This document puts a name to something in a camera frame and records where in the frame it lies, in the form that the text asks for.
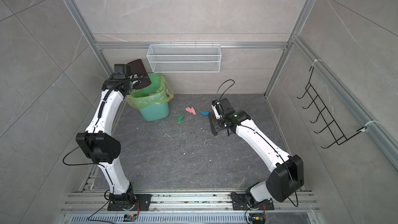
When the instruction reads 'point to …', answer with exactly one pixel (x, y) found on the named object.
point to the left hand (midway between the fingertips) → (112, 77)
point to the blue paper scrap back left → (207, 113)
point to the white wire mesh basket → (185, 58)
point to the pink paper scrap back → (192, 110)
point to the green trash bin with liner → (153, 100)
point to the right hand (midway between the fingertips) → (218, 120)
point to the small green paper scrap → (180, 118)
